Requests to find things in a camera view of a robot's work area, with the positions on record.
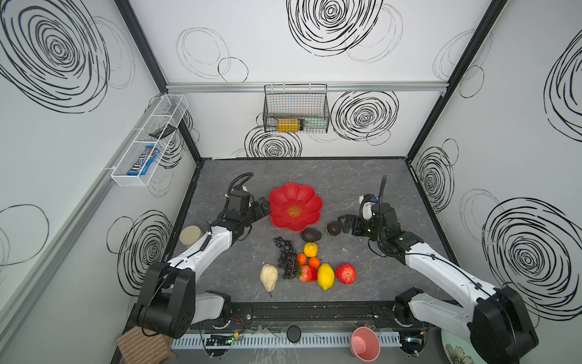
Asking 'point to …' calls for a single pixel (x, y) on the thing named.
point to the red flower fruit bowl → (295, 206)
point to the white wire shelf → (169, 111)
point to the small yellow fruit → (311, 249)
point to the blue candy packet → (144, 161)
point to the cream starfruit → (269, 276)
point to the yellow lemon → (326, 276)
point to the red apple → (345, 273)
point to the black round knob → (293, 333)
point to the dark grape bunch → (288, 259)
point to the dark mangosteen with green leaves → (333, 228)
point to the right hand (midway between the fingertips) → (346, 219)
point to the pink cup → (364, 343)
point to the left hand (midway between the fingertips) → (265, 205)
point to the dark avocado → (311, 235)
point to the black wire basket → (296, 108)
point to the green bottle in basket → (315, 124)
